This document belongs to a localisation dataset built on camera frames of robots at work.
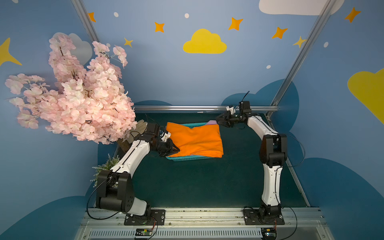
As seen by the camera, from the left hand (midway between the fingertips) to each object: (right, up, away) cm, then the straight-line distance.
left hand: (179, 149), depth 83 cm
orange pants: (+14, +4, +10) cm, 18 cm away
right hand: (+25, +18, +14) cm, 34 cm away
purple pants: (+21, +16, +19) cm, 32 cm away
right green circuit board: (+46, -41, -10) cm, 62 cm away
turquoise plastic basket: (+6, -5, +1) cm, 8 cm away
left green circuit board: (-16, -39, -11) cm, 44 cm away
